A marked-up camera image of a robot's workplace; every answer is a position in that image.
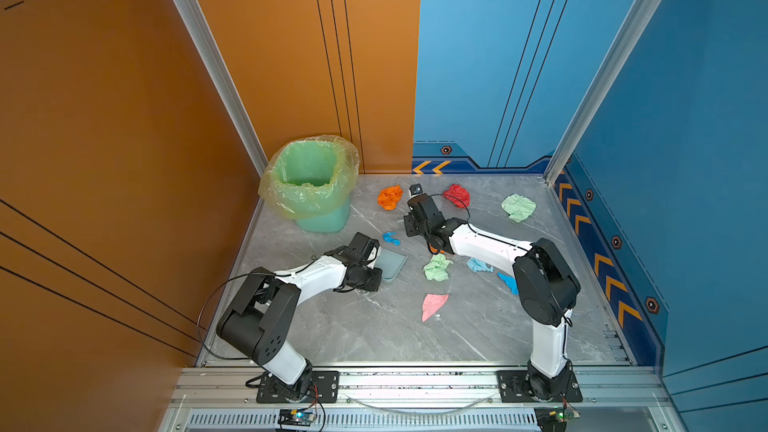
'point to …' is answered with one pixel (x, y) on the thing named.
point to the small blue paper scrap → (387, 237)
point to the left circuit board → (296, 417)
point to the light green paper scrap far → (518, 207)
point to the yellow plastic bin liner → (310, 201)
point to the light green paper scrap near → (437, 268)
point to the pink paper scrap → (432, 303)
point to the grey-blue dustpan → (390, 263)
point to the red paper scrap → (459, 194)
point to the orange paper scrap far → (389, 197)
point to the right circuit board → (554, 418)
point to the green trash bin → (332, 222)
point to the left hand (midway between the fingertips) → (377, 279)
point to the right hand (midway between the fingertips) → (409, 215)
